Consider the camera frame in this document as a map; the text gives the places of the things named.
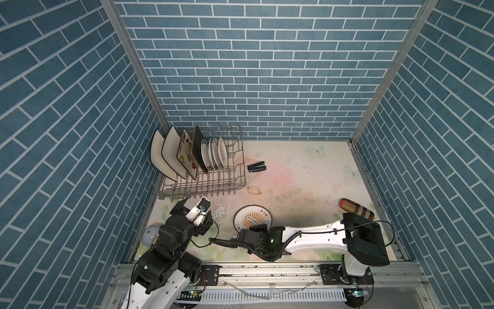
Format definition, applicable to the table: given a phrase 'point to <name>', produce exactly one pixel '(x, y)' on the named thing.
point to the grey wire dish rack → (224, 182)
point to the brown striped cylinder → (350, 206)
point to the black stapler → (256, 167)
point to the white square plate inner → (170, 152)
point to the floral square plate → (184, 154)
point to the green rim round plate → (216, 152)
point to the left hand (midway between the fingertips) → (202, 204)
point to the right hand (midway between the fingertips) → (254, 231)
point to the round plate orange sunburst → (251, 215)
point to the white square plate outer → (157, 159)
